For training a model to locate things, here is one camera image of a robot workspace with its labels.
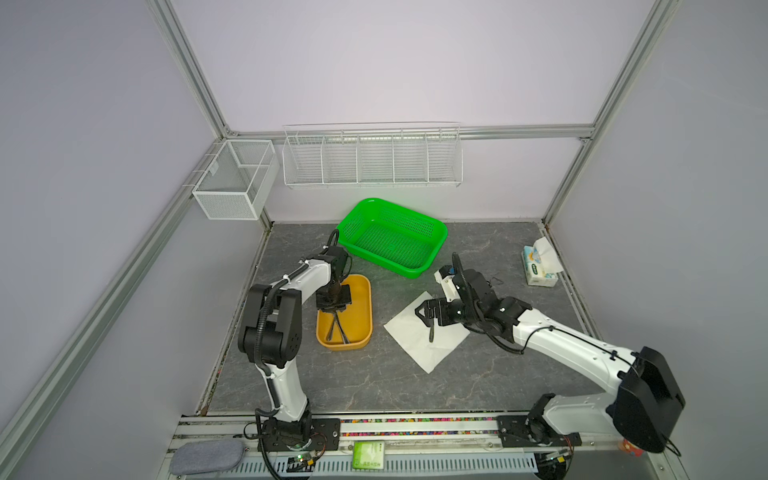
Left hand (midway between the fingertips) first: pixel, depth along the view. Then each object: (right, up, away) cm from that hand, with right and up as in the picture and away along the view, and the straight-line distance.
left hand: (341, 310), depth 93 cm
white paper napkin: (+22, -6, -2) cm, 23 cm away
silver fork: (+1, -7, -2) cm, 8 cm away
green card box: (+11, -29, -24) cm, 39 cm away
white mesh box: (-38, +44, +10) cm, 59 cm away
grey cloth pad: (-28, -30, -24) cm, 47 cm away
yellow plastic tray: (+5, -3, -1) cm, 6 cm away
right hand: (+26, +2, -12) cm, 29 cm away
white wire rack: (+9, +51, +6) cm, 52 cm away
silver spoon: (-3, -7, -2) cm, 8 cm away
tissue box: (+67, +15, +7) cm, 69 cm away
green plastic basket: (+15, +24, +23) cm, 36 cm away
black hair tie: (+54, +8, +12) cm, 56 cm away
